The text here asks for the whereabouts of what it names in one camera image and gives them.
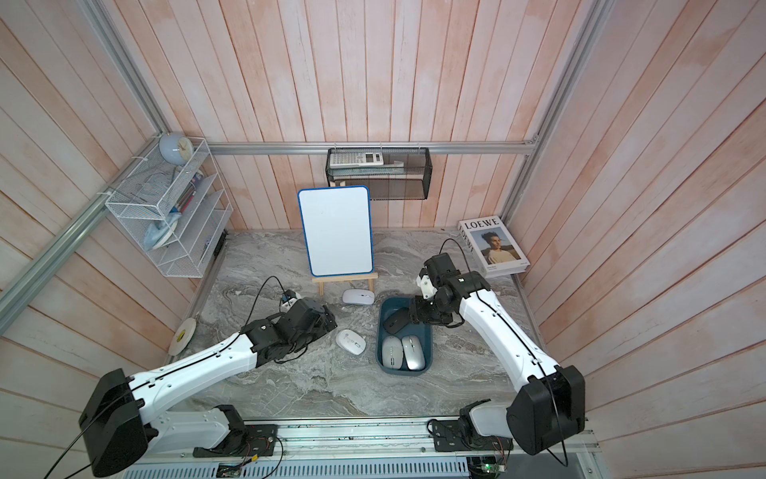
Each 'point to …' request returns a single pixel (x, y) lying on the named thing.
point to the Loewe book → (493, 246)
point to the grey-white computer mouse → (392, 352)
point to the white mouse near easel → (358, 296)
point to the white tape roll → (182, 336)
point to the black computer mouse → (396, 320)
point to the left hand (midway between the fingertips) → (323, 327)
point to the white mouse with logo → (351, 341)
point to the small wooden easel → (329, 278)
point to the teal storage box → (386, 306)
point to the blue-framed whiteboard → (337, 226)
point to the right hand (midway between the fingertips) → (416, 315)
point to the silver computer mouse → (412, 348)
